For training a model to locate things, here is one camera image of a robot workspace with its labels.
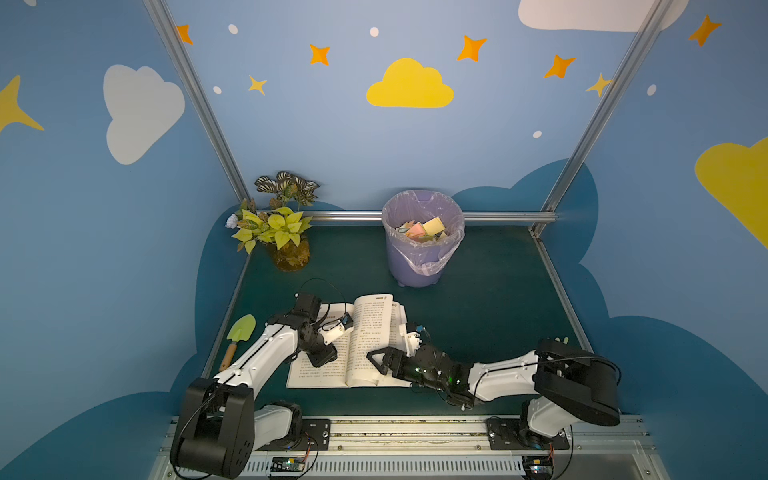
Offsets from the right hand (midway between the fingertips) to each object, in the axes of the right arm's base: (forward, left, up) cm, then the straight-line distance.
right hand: (377, 356), depth 78 cm
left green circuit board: (-24, +20, -10) cm, 33 cm away
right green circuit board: (-21, -41, -12) cm, 48 cm away
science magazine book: (+11, +1, -1) cm, 11 cm away
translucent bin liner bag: (+46, -11, +13) cm, 49 cm away
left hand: (+5, +16, -6) cm, 18 cm away
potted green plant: (+32, +32, +15) cm, 48 cm away
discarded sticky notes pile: (+43, -14, +4) cm, 45 cm away
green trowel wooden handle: (+8, +43, -7) cm, 44 cm away
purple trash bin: (+31, -8, -6) cm, 32 cm away
